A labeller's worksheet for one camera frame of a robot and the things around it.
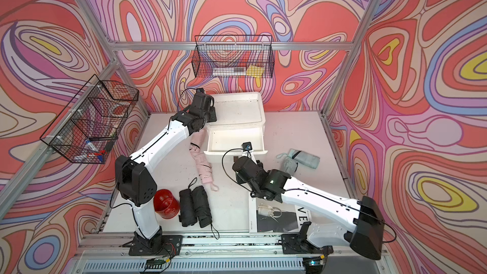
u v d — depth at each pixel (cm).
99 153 64
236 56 97
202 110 66
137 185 47
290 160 93
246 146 64
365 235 38
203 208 80
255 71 91
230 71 82
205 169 91
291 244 72
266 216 77
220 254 72
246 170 54
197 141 101
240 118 85
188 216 80
